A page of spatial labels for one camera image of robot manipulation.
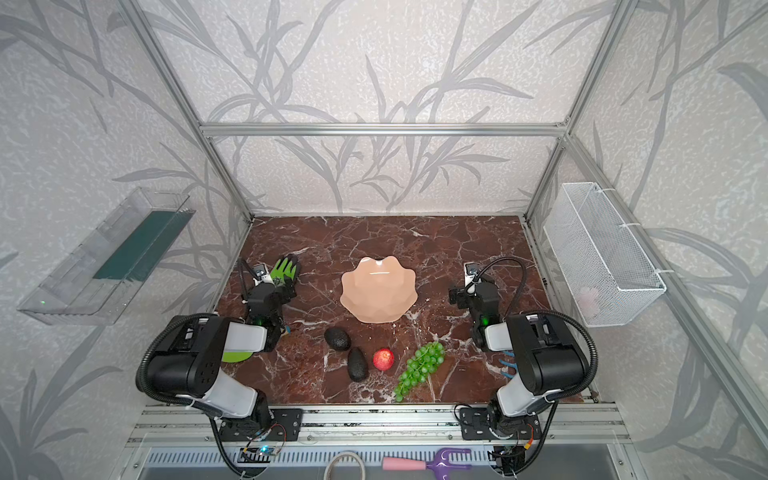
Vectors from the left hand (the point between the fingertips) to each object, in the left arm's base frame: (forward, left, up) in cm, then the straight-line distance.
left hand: (274, 269), depth 93 cm
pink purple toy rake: (-48, -43, -7) cm, 65 cm away
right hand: (+1, -62, -1) cm, 62 cm away
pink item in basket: (-16, -87, +13) cm, 89 cm away
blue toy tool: (-22, -73, -9) cm, 76 cm away
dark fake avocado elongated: (-26, -28, -7) cm, 39 cm away
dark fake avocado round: (-20, -22, -4) cm, 30 cm away
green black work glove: (+4, 0, -8) cm, 9 cm away
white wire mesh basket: (-18, -84, +27) cm, 90 cm away
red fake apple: (-26, -36, -4) cm, 44 cm away
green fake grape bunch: (-26, -47, -5) cm, 54 cm away
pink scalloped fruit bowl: (-3, -33, -7) cm, 34 cm away
